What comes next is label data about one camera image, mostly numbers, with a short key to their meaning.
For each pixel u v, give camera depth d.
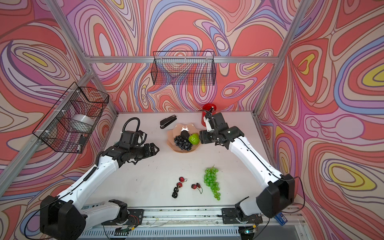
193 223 0.73
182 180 0.84
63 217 0.38
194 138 0.93
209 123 0.62
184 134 0.99
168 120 1.12
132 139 0.63
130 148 0.62
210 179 0.82
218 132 0.57
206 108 1.08
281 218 0.72
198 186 0.82
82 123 0.70
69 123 0.69
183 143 0.94
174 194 0.79
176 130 1.05
